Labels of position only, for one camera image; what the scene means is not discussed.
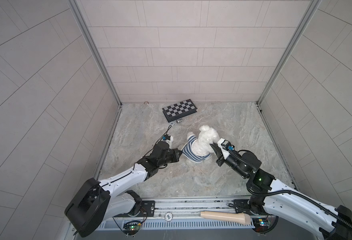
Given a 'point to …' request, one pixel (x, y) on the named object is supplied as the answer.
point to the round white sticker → (168, 216)
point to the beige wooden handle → (235, 217)
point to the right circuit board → (260, 224)
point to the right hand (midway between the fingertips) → (210, 145)
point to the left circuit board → (131, 227)
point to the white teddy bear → (207, 136)
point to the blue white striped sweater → (187, 151)
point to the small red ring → (145, 102)
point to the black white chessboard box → (179, 109)
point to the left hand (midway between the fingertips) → (185, 151)
